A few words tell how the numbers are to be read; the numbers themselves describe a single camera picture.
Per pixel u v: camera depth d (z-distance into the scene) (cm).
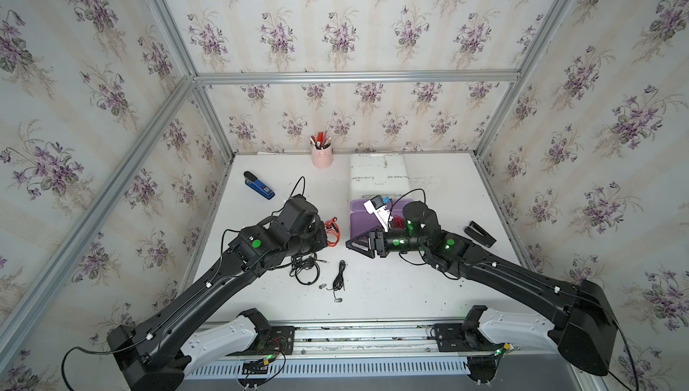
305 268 86
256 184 105
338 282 83
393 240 62
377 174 84
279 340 73
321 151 107
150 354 37
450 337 73
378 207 64
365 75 96
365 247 63
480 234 93
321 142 111
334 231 71
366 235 62
